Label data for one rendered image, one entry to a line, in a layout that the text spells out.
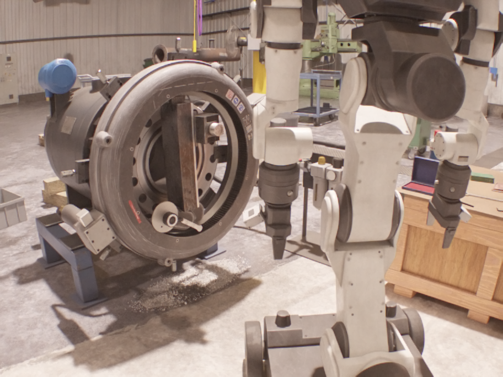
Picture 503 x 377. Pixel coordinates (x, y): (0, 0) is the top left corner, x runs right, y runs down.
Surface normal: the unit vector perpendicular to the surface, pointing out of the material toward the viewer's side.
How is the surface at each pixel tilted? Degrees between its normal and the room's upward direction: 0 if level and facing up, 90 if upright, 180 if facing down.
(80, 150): 80
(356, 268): 60
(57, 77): 90
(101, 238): 90
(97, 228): 90
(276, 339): 45
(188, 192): 90
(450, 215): 101
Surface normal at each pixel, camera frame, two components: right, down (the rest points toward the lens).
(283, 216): 0.05, 0.48
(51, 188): 0.75, 0.20
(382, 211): 0.06, 0.23
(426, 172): -0.68, 0.11
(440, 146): -1.00, 0.02
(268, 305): 0.00, -0.95
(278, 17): 0.04, -0.28
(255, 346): 0.07, -0.50
